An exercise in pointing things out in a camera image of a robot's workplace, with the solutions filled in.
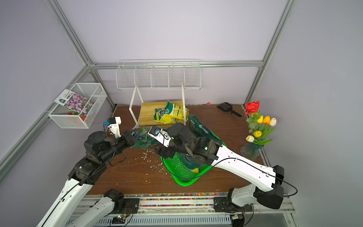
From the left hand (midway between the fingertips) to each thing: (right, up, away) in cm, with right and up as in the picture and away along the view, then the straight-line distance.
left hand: (142, 130), depth 64 cm
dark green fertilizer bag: (+22, -17, +6) cm, 28 cm away
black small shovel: (+54, +15, +51) cm, 76 cm away
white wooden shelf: (-5, +12, +28) cm, 31 cm away
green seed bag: (-1, -6, +6) cm, 9 cm away
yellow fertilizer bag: (+11, +8, +16) cm, 21 cm away
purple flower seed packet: (-38, +14, +9) cm, 42 cm away
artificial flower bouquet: (+61, +1, +11) cm, 62 cm away
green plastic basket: (+18, -28, +20) cm, 39 cm away
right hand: (+9, -3, -2) cm, 10 cm away
